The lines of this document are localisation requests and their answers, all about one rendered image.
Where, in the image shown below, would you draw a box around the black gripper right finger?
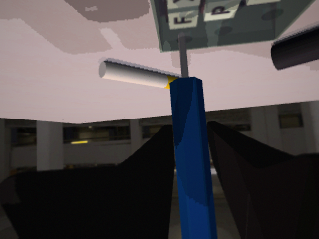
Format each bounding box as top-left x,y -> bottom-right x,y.
207,121 -> 319,239

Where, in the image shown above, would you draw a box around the blue stylus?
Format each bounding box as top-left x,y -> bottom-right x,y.
169,36 -> 218,239

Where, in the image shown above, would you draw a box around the grey keyboard with white letter keys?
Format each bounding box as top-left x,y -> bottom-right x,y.
149,0 -> 317,54

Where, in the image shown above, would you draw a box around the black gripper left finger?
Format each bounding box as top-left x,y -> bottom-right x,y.
0,124 -> 175,239

